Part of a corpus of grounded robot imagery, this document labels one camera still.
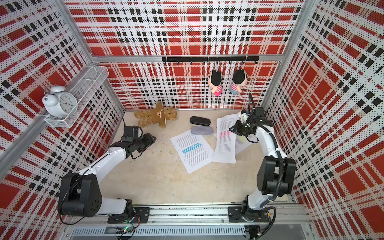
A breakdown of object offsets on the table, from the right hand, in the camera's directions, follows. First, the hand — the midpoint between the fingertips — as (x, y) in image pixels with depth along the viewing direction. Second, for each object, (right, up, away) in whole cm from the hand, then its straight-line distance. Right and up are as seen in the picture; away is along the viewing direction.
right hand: (231, 128), depth 85 cm
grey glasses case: (-19, -2, +19) cm, 27 cm away
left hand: (-45, -7, +5) cm, 46 cm away
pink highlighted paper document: (-3, -12, +6) cm, 13 cm away
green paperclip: (-45, -16, +14) cm, 50 cm away
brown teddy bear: (-49, +9, +23) cm, 55 cm away
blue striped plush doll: (+7, +33, +9) cm, 35 cm away
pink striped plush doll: (-9, +32, +10) cm, 35 cm away
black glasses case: (-18, +5, +25) cm, 31 cm away
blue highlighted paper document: (-22, -15, +13) cm, 30 cm away
